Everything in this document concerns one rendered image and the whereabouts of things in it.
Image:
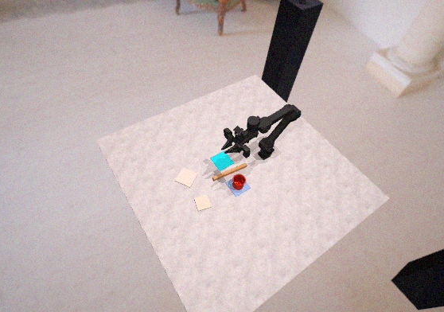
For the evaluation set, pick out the tan flat bar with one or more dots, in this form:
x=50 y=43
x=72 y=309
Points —
x=225 y=173

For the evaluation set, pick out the red cup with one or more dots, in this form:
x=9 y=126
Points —
x=240 y=179

